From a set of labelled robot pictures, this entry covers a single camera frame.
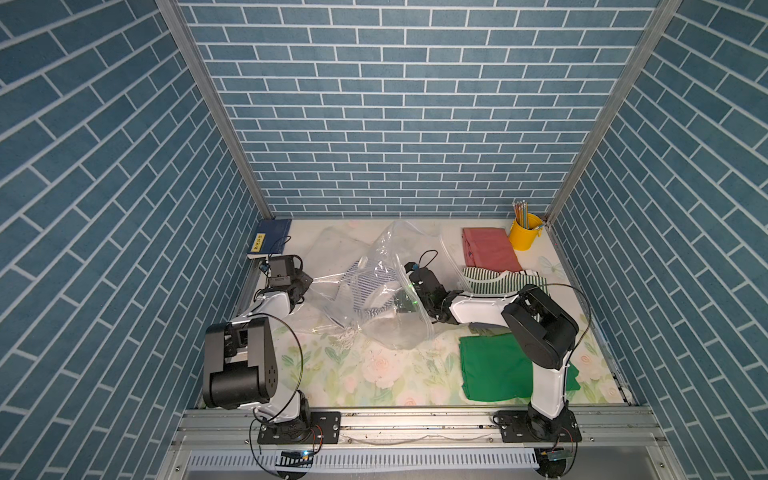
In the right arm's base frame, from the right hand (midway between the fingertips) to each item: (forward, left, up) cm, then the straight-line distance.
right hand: (394, 299), depth 94 cm
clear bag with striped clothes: (-9, -1, -1) cm, 9 cm away
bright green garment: (-17, -31, -3) cm, 36 cm away
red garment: (+25, -33, -1) cm, 41 cm away
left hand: (+4, +27, +4) cm, 28 cm away
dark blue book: (+24, +50, -1) cm, 55 cm away
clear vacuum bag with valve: (+16, +20, -4) cm, 25 cm away
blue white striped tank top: (-5, +7, +16) cm, 19 cm away
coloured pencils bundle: (+32, -42, +10) cm, 54 cm away
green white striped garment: (+8, -29, +2) cm, 30 cm away
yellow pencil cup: (+28, -44, +2) cm, 52 cm away
